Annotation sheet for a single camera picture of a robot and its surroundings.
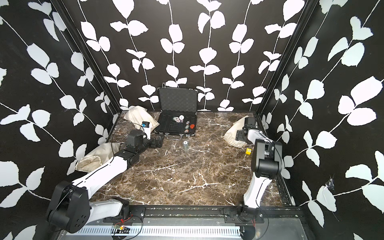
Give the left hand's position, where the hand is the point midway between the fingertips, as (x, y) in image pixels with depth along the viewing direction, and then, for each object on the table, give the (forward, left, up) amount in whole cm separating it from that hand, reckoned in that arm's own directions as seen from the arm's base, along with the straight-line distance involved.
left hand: (157, 132), depth 85 cm
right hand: (+6, -56, -13) cm, 58 cm away
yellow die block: (-6, -57, -15) cm, 59 cm away
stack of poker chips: (-1, -16, -13) cm, 20 cm away
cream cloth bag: (+7, -48, -16) cm, 51 cm away
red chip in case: (+17, -20, -17) cm, 32 cm away
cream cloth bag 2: (+24, +20, -10) cm, 33 cm away
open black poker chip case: (+31, -10, -9) cm, 34 cm away
